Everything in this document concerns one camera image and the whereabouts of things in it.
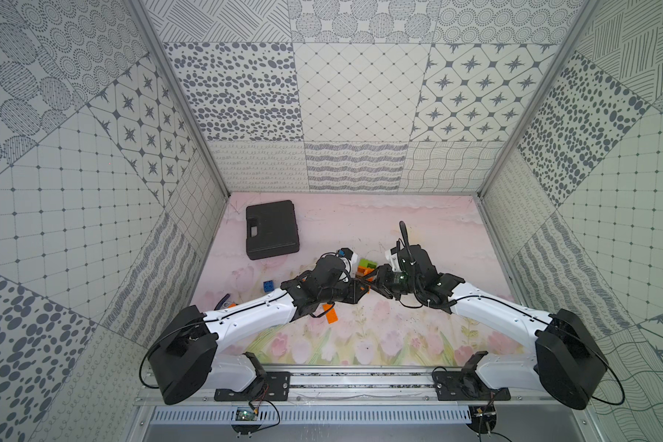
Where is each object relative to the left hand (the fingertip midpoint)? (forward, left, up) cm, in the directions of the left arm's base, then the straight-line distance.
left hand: (376, 294), depth 76 cm
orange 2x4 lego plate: (+15, +2, -13) cm, 20 cm away
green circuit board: (-27, +35, -17) cm, 47 cm away
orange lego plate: (-1, +13, -14) cm, 20 cm away
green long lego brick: (+19, +3, -13) cm, 23 cm away
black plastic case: (+30, +37, -9) cm, 49 cm away
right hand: (+4, +3, -2) cm, 6 cm away
